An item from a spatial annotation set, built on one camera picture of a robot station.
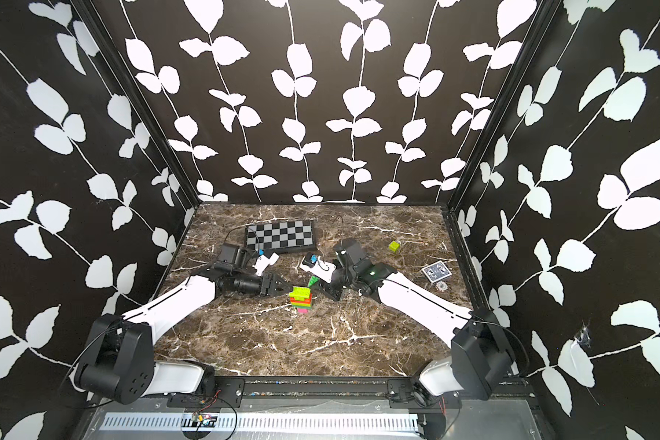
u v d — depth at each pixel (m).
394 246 1.07
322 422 0.70
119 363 0.42
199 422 0.72
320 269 0.66
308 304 0.85
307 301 0.82
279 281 0.76
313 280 0.77
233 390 0.73
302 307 0.85
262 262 0.80
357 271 0.61
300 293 0.82
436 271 0.98
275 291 0.75
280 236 1.07
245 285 0.73
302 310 0.88
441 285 0.95
